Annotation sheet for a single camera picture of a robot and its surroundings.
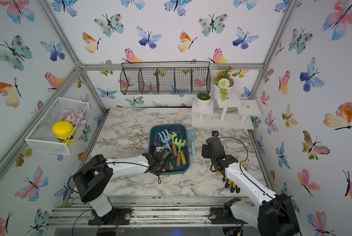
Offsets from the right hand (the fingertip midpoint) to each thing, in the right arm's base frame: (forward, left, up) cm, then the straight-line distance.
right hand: (211, 145), depth 85 cm
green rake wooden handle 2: (+7, +19, -11) cm, 23 cm away
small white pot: (+28, +4, +9) cm, 30 cm away
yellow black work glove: (-17, -10, -12) cm, 23 cm away
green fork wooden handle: (-10, +23, -11) cm, 27 cm away
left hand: (-6, +26, -12) cm, 29 cm away
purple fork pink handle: (+7, +36, -13) cm, 39 cm away
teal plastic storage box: (+11, +22, -11) cm, 27 cm away
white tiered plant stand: (+30, -13, -5) cm, 34 cm away
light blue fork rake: (+10, +28, -12) cm, 32 cm away
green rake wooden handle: (+12, +24, -10) cm, 29 cm away
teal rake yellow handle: (-4, +16, -12) cm, 20 cm away
